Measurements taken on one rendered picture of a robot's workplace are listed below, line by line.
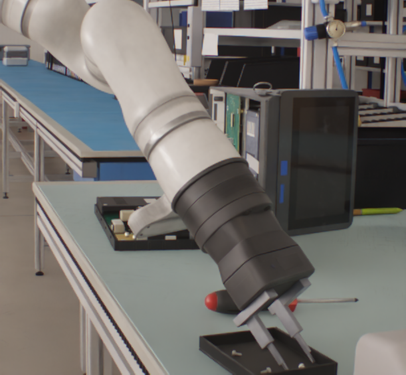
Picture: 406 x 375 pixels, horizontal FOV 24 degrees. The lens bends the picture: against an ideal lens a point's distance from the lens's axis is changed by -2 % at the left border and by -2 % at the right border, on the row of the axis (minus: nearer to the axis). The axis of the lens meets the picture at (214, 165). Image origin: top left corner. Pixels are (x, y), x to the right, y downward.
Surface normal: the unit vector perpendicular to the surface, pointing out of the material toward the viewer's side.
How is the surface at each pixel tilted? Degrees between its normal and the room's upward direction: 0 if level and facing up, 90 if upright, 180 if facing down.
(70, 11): 107
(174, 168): 87
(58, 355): 0
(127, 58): 75
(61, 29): 115
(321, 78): 90
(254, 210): 135
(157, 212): 51
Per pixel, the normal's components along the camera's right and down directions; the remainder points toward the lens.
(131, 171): 0.29, 0.15
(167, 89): 0.26, -0.48
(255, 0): -0.95, 0.04
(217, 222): -0.43, -0.11
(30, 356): 0.03, -0.99
